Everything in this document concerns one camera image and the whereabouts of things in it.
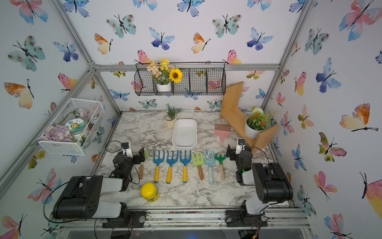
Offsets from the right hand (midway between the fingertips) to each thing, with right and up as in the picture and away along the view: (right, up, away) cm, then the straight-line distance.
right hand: (239, 144), depth 92 cm
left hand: (-62, -2, -1) cm, 62 cm away
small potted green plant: (-45, +17, +17) cm, 51 cm away
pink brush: (-7, +8, +16) cm, 19 cm away
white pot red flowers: (+8, +13, -9) cm, 18 cm away
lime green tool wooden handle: (-59, -16, -2) cm, 61 cm away
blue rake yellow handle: (-50, -11, +2) cm, 51 cm away
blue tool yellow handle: (-42, -11, +1) cm, 44 cm away
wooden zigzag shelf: (+3, +17, +19) cm, 25 cm away
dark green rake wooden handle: (-11, -16, -3) cm, 20 cm away
